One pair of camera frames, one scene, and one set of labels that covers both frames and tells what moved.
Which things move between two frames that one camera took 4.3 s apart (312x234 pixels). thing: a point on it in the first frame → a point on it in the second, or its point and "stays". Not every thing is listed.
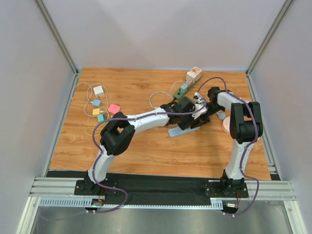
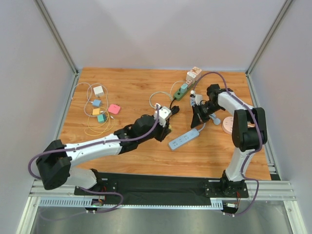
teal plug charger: x=101 y=117 stays
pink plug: x=114 y=108 stays
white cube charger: x=98 y=91 stays
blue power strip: x=177 y=131 → x=191 y=134
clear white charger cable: x=88 y=97 stays
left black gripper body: x=195 y=121 → x=162 y=131
